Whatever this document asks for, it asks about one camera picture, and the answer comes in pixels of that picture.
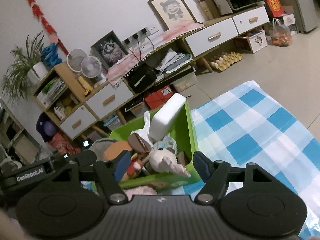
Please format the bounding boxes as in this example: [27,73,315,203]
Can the wooden white drawer cabinet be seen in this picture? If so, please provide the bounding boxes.
[35,5,268,140]

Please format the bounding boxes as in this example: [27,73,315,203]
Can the beige plush elephant toy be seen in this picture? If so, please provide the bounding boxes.
[149,148,191,178]

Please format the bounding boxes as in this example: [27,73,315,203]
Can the grey refrigerator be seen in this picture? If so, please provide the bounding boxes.
[280,0,318,34]

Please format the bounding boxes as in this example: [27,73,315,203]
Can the blue plush figure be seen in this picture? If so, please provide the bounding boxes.
[41,43,62,68]

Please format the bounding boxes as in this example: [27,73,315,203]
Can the egg tray with eggs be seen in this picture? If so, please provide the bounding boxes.
[209,51,244,72]

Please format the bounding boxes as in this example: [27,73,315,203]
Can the red shoebox under cabinet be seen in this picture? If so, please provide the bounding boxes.
[144,86,174,110]

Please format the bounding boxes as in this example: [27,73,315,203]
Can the plastic bag of oranges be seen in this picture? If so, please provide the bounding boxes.
[270,18,293,47]

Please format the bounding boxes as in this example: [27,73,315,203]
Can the framed cartoon girl picture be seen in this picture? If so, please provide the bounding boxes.
[148,0,196,30]

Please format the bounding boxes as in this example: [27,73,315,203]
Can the green plastic bin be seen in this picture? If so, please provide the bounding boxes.
[91,100,203,193]

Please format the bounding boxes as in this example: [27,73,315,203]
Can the red gift box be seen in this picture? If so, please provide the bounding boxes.
[264,0,285,18]

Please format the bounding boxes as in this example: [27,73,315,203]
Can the blue white checkered cloth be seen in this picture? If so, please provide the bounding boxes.
[158,81,319,239]

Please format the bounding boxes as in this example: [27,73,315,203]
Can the black box on shelf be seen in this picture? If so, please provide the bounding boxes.
[125,63,157,94]

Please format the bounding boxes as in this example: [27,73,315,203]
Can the white foam block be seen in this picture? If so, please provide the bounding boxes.
[149,93,187,142]

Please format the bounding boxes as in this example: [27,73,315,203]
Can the pink plush toy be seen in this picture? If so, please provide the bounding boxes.
[124,186,157,198]

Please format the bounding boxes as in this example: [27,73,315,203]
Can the pink table runner cloth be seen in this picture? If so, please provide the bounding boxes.
[107,21,204,86]

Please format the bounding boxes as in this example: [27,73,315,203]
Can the folded clothes on shelf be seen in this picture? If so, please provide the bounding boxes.
[156,49,193,74]

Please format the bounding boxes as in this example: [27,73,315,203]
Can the potted green plant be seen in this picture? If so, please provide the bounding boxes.
[1,32,44,104]

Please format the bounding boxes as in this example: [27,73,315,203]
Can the grey brown plush toy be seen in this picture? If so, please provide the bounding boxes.
[88,132,152,160]

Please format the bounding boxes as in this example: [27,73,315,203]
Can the plush hamburger toy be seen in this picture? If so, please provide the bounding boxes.
[109,151,143,182]

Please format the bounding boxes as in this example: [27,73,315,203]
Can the white storage box with logo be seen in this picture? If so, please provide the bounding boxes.
[234,30,268,54]

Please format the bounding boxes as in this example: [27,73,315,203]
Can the framed cat picture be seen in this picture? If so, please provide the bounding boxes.
[91,31,127,69]

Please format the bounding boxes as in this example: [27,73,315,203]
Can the white desk fan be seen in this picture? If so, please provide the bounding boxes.
[80,56,103,79]
[66,48,87,73]

